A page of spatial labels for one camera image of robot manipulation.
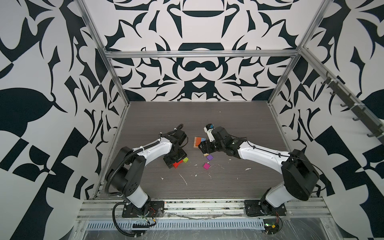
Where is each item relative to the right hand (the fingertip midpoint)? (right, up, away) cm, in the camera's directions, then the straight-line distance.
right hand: (203, 144), depth 85 cm
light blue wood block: (+1, +1, +11) cm, 11 cm away
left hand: (-12, -9, +2) cm, 15 cm away
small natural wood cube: (+2, -7, +6) cm, 10 cm away
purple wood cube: (+4, -9, +6) cm, 12 cm away
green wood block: (-10, -10, +4) cm, 15 cm away
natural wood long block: (-4, -3, +8) cm, 10 cm away
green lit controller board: (+31, -36, -14) cm, 50 cm away
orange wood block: (-2, +1, +9) cm, 9 cm away
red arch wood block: (-16, -12, +1) cm, 20 cm away
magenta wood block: (+2, -13, +2) cm, 13 cm away
